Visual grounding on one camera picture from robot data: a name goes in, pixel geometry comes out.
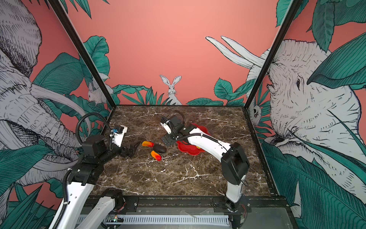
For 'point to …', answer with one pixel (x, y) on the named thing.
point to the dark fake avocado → (159, 148)
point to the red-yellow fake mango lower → (156, 156)
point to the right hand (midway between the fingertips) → (167, 134)
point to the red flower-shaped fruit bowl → (191, 150)
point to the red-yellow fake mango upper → (147, 143)
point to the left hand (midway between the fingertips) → (131, 136)
